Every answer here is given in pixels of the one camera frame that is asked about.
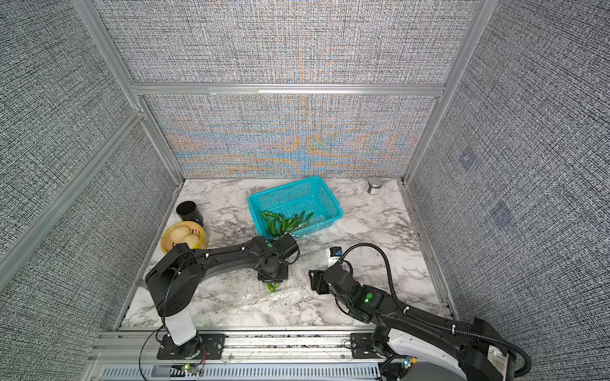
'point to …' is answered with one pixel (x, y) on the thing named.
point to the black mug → (188, 212)
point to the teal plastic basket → (295, 208)
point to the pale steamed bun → (179, 234)
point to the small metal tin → (374, 185)
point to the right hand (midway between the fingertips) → (315, 268)
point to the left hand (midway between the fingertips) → (286, 279)
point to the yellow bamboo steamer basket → (168, 246)
